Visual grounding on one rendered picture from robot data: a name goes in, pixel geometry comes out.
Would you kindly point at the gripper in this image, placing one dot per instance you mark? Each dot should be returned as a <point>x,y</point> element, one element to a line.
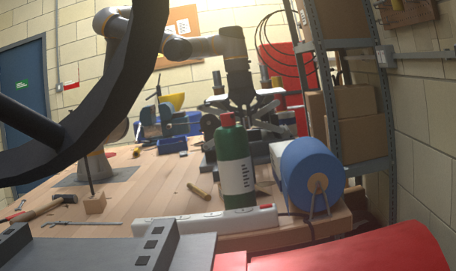
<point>242,86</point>

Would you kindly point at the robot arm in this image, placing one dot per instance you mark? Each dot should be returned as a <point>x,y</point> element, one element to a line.
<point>231,43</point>

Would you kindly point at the black round selector knob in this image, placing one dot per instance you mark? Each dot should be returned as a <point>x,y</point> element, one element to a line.
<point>209,123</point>

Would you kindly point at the grey cylinder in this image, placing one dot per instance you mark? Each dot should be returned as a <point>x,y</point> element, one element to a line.
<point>218,83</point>
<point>264,75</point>

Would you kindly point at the blue white can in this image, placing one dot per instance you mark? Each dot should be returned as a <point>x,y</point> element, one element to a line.
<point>288,120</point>

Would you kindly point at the red tool cabinet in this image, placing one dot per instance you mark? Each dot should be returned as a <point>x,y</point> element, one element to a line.
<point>284,75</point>

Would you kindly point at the green spray can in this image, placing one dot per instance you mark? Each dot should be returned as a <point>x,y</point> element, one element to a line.
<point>235,165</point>

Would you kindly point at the white box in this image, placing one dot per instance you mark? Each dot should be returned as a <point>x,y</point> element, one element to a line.
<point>276,158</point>

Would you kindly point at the blue bench vise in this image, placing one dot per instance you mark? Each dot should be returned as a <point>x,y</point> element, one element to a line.
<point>163,118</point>

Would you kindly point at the blue parts tray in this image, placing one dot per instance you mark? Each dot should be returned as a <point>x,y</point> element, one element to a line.
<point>172,145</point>

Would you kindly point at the grey metal shelf unit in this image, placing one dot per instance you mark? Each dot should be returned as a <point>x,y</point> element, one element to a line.
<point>325,75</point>

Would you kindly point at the blue paper roll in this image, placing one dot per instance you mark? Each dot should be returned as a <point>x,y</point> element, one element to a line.
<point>306,169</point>

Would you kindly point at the cork notice board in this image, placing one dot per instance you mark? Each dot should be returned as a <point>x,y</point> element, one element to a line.
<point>182,22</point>

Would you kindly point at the small yellow cylinder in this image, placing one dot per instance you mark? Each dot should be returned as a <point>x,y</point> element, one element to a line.
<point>137,151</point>

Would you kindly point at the white power strip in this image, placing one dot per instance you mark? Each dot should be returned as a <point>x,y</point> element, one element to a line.
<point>205,222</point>

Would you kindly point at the large brown cardboard box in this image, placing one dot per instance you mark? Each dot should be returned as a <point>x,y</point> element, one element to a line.
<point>337,19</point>

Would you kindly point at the black steering wheel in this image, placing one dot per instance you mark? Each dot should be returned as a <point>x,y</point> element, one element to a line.
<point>111,94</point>

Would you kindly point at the grey base sheet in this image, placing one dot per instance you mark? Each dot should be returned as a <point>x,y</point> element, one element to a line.
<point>126,175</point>

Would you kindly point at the red flat piece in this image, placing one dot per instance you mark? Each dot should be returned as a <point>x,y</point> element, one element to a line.
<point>110,154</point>

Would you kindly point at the black rod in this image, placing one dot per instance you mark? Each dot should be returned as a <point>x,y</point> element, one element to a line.
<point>89,175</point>

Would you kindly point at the red machine hood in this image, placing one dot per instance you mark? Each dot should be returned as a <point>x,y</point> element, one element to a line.
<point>344,248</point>

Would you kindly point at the wooden block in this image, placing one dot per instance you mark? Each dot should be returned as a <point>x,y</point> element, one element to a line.
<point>95,203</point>

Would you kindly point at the brown pegboard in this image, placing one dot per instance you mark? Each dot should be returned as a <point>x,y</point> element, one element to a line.
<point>408,13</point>

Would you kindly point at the grey dashboard panel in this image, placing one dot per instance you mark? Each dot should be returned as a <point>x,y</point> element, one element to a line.
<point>99,252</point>

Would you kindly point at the blue door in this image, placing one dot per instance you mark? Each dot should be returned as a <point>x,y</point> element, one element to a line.
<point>22,105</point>

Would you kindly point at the small grey wrench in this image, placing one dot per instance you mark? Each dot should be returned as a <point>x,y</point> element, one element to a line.
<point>20,205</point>

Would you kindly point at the grey wall conduit box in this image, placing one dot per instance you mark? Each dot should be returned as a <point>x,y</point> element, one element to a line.
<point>386,56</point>

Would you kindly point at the red white wall sign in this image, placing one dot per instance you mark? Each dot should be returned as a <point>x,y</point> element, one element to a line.
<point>71,84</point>

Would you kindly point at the grey wall switch conduit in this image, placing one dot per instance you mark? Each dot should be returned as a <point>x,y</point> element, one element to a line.
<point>59,45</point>

